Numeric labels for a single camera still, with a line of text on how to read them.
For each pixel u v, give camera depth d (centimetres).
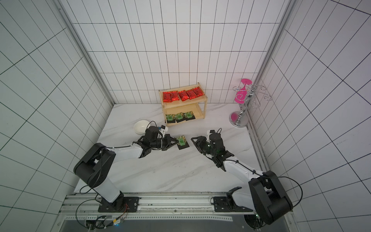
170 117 109
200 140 76
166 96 94
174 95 93
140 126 101
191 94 95
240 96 85
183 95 95
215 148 65
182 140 89
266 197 41
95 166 46
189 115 110
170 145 81
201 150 76
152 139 73
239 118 107
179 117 110
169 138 81
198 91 97
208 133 81
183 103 92
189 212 72
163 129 85
